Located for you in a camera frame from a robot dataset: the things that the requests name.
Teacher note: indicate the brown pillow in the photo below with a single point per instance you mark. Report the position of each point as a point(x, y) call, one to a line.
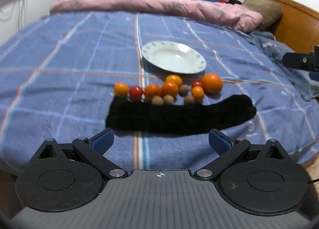
point(264, 11)

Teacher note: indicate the black sock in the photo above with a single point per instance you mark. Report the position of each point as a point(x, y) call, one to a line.
point(174, 118)

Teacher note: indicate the small orange tomato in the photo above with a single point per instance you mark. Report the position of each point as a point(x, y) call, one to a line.
point(174, 79)
point(197, 93)
point(121, 89)
point(152, 90)
point(170, 89)

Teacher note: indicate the white floral rim plate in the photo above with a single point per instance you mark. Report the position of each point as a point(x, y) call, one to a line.
point(173, 57)

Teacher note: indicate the brown kiwi fruit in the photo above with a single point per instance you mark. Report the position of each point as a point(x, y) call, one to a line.
point(184, 90)

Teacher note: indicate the wooden headboard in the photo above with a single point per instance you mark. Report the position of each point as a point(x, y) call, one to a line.
point(299, 22)

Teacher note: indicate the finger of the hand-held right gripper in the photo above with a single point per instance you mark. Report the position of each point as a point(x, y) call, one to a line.
point(295, 60)

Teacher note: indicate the grey-blue blanket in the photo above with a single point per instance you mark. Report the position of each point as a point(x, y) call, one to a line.
point(281, 52)

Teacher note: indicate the blue plaid bed sheet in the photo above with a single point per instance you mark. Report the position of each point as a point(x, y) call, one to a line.
point(62, 69)

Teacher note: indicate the red cherry tomato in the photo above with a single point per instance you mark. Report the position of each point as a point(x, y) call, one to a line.
point(136, 92)
point(197, 84)

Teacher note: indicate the pink quilt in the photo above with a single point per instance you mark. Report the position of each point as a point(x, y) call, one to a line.
point(154, 3)

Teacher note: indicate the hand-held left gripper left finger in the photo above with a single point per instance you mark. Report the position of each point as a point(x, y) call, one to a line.
point(101, 141)

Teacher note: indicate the brown longan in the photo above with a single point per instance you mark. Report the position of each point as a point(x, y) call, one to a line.
point(168, 99)
point(189, 99)
point(157, 100)

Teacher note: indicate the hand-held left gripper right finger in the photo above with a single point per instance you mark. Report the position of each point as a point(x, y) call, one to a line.
point(219, 141)

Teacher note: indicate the large orange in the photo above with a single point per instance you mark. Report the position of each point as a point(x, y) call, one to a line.
point(211, 83)

